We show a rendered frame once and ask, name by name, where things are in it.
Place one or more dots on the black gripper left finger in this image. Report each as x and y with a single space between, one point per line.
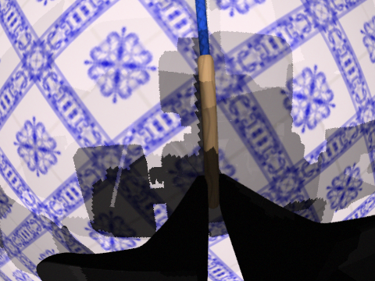
178 251

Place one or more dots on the blue cord with wooden stick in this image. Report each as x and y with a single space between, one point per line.
207 84

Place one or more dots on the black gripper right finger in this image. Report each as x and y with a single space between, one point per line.
274 244

